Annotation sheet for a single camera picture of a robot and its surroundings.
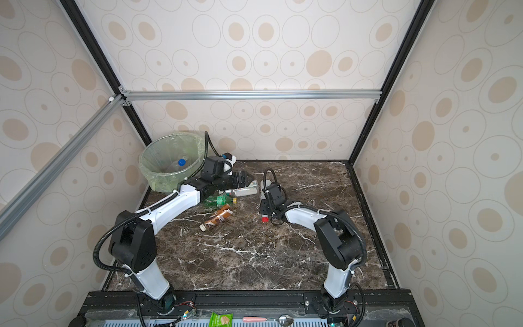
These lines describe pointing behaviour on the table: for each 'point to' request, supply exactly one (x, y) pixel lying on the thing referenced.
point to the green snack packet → (220, 320)
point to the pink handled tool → (253, 319)
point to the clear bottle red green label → (250, 190)
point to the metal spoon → (285, 320)
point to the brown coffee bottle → (223, 213)
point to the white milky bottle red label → (265, 218)
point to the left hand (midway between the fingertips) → (253, 177)
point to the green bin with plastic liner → (158, 153)
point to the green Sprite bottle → (218, 200)
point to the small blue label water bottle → (176, 165)
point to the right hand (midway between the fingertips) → (271, 204)
